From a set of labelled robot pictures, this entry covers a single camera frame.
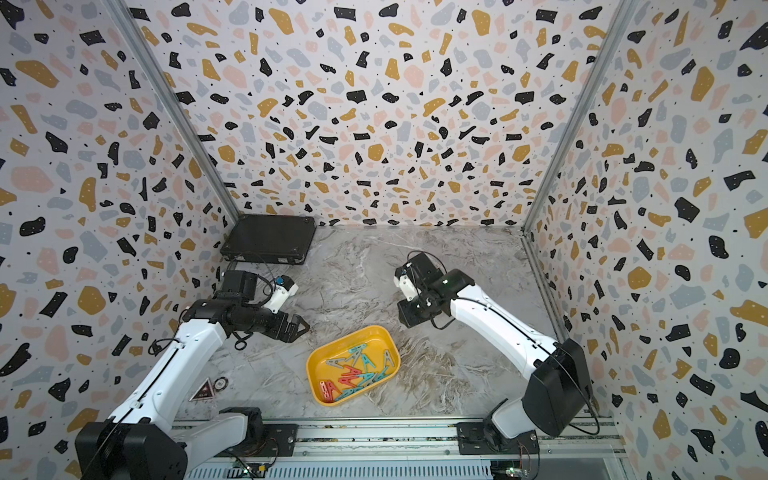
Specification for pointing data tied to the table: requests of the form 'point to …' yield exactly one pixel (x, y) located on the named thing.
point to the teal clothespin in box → (356, 353)
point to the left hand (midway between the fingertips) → (295, 320)
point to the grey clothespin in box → (387, 359)
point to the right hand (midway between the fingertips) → (404, 316)
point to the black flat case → (284, 239)
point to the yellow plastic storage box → (377, 339)
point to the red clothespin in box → (348, 377)
